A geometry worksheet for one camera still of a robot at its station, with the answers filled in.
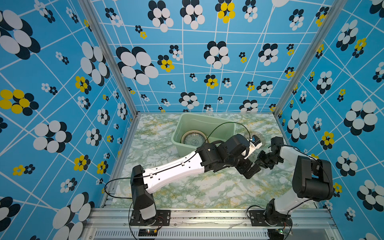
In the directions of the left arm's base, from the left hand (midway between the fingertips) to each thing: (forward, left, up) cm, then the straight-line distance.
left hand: (256, 160), depth 62 cm
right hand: (+14, -14, -29) cm, 35 cm away
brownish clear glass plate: (+36, -14, -30) cm, 49 cm away
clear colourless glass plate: (+29, +27, -24) cm, 46 cm away
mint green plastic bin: (+36, +30, -16) cm, 50 cm away
